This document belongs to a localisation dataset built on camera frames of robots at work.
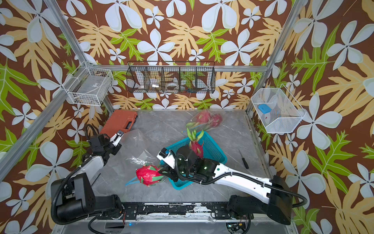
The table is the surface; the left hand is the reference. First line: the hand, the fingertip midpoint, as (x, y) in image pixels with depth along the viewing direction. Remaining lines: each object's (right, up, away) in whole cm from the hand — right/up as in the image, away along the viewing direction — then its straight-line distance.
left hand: (114, 138), depth 90 cm
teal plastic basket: (+61, -9, +3) cm, 62 cm away
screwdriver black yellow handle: (+83, -16, +1) cm, 84 cm away
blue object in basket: (+93, +18, -4) cm, 95 cm away
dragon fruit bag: (+29, -14, -26) cm, 41 cm away
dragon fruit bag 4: (+68, +12, +13) cm, 70 cm away
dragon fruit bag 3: (+57, +13, +8) cm, 59 cm away
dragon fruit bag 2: (+51, -4, -2) cm, 51 cm away
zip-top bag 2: (+61, +7, +14) cm, 63 cm away
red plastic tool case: (-6, +12, +20) cm, 24 cm away
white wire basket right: (+97, +16, -8) cm, 99 cm away
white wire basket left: (-14, +32, -2) cm, 35 cm away
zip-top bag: (+12, -11, +3) cm, 17 cm away
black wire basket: (+35, +41, +7) cm, 54 cm away
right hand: (+33, -13, -22) cm, 42 cm away
